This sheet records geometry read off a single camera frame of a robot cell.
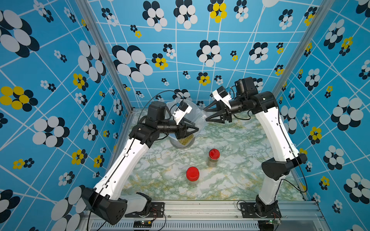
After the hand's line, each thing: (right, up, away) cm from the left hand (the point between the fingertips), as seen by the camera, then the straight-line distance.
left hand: (197, 124), depth 63 cm
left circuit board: (-27, -51, +9) cm, 58 cm away
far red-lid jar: (+11, -18, +17) cm, 27 cm away
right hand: (+5, +5, -1) cm, 7 cm away
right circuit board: (+35, -49, +6) cm, 61 cm away
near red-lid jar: (-1, -28, +14) cm, 31 cm away
